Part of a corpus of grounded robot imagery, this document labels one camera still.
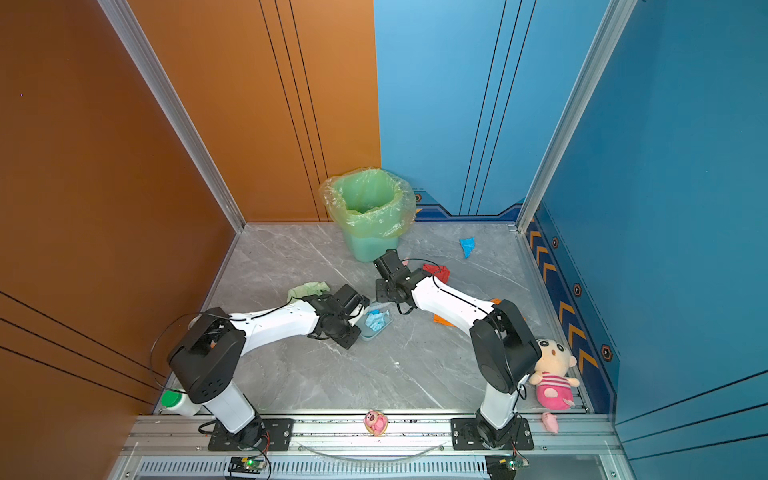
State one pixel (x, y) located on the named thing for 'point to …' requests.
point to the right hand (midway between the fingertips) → (382, 291)
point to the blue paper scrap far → (467, 245)
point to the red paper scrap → (442, 272)
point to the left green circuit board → (254, 464)
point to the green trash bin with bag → (374, 207)
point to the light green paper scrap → (308, 289)
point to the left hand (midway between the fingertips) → (353, 334)
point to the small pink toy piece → (551, 422)
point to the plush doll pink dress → (554, 389)
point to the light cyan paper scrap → (376, 321)
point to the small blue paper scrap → (374, 312)
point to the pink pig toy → (376, 422)
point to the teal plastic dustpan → (366, 332)
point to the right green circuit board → (504, 467)
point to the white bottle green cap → (177, 402)
